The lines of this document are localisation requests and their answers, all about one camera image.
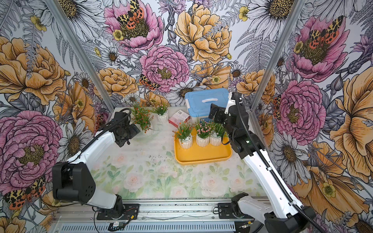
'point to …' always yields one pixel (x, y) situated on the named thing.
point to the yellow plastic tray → (197, 155)
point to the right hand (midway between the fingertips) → (218, 109)
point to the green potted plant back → (161, 111)
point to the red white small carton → (179, 117)
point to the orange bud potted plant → (216, 133)
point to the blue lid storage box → (198, 102)
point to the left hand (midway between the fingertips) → (131, 138)
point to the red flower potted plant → (142, 116)
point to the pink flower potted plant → (204, 129)
